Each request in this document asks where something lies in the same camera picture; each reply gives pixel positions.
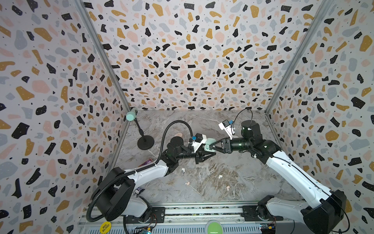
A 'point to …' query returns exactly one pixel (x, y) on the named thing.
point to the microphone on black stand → (146, 142)
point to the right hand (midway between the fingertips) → (212, 144)
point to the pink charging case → (178, 134)
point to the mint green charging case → (209, 141)
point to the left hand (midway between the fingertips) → (216, 149)
